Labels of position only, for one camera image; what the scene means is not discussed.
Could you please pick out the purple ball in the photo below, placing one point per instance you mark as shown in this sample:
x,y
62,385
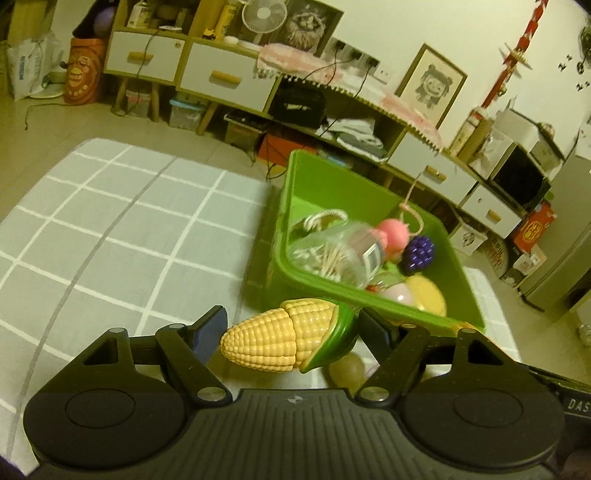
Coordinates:
x,y
104,18

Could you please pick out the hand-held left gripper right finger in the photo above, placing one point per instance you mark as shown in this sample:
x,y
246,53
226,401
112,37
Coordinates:
x,y
376,334

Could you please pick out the red hanging decoration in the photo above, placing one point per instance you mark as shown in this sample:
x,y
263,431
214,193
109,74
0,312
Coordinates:
x,y
526,32

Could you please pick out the toy corn cob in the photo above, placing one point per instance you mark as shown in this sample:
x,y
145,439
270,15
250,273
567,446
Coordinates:
x,y
263,341

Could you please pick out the orange printed bag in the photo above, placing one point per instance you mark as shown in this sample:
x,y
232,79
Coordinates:
x,y
83,69

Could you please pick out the clear storage box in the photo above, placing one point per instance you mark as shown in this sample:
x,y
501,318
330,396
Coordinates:
x,y
184,113
138,100

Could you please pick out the grey refrigerator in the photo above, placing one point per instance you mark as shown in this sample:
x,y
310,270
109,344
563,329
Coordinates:
x,y
563,230

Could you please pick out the pile of papers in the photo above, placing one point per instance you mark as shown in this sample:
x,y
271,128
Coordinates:
x,y
355,134

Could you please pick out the framed cartoon picture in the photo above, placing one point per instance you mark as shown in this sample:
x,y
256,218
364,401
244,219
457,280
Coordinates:
x,y
431,85

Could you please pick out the white desk fan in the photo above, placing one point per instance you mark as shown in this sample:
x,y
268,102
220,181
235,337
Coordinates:
x,y
263,14

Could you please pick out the white wall socket panel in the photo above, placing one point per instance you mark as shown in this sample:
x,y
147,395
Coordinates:
x,y
383,69

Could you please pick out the purple toy grapes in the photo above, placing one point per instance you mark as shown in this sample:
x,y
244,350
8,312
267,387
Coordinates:
x,y
418,254

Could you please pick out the yellow bottle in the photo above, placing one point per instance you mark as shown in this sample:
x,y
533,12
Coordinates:
x,y
227,18

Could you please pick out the yellow toy fruit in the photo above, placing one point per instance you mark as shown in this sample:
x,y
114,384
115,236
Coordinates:
x,y
429,295

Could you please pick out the clear cotton swab jar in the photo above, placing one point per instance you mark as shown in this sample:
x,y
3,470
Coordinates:
x,y
332,254

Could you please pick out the black microwave oven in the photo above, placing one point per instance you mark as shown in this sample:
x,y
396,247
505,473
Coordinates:
x,y
517,175

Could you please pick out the green plastic bin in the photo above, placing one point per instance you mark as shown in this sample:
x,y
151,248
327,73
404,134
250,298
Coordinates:
x,y
332,184

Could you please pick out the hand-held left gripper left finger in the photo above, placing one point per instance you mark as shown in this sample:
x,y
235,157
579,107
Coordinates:
x,y
210,332

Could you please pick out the tall printed canister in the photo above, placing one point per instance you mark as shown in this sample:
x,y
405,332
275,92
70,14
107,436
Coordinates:
x,y
471,127

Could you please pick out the red printed box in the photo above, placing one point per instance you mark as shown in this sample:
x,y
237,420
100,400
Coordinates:
x,y
535,226

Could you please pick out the white sack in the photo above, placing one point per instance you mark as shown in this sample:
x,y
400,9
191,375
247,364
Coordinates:
x,y
27,64

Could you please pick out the white appliance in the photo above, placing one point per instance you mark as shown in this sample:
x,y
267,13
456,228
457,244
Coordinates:
x,y
512,129

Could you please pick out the small brownish ball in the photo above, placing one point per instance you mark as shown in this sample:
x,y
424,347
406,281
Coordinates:
x,y
348,371

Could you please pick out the white wooden sideboard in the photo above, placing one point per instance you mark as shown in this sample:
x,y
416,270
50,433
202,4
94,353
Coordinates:
x,y
181,64

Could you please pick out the pink toy fruit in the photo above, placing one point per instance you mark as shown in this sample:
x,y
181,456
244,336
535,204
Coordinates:
x,y
392,230

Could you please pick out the grey checked mat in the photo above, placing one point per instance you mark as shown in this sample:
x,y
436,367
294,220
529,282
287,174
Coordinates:
x,y
115,230

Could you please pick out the framed cat picture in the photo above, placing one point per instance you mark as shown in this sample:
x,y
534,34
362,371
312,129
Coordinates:
x,y
307,25

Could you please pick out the pink fringed cloth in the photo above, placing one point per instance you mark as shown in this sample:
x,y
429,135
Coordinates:
x,y
286,57

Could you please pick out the brown toy figurine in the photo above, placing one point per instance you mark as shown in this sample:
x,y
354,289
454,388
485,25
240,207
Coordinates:
x,y
374,288

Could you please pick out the white cabinet drawer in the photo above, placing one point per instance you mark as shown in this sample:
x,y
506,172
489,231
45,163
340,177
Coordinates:
x,y
415,159
217,62
147,46
485,205

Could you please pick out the black bag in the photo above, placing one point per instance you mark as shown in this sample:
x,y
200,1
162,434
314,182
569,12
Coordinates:
x,y
295,104

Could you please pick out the white printed crate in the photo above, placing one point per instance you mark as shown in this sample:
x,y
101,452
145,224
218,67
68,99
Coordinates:
x,y
468,237

